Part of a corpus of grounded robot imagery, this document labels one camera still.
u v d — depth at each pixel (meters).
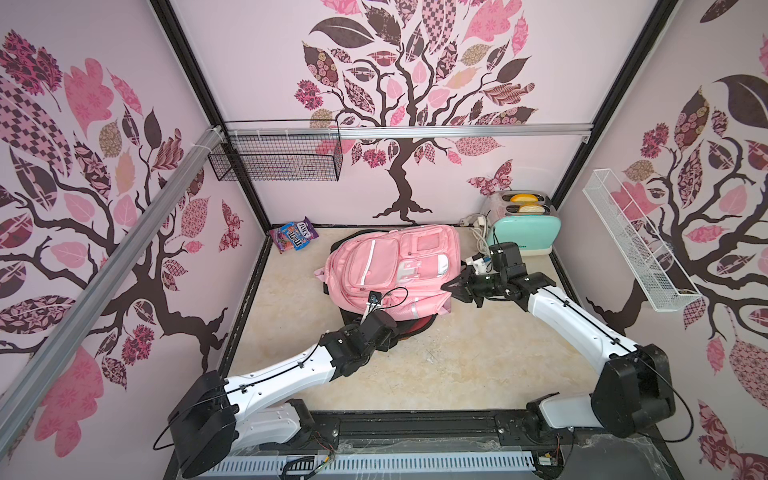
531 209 1.00
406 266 0.88
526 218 1.01
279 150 0.95
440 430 0.75
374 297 0.71
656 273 0.74
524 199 1.02
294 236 1.14
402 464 0.70
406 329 0.88
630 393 0.41
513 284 0.61
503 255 0.65
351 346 0.58
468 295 0.72
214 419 0.39
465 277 0.71
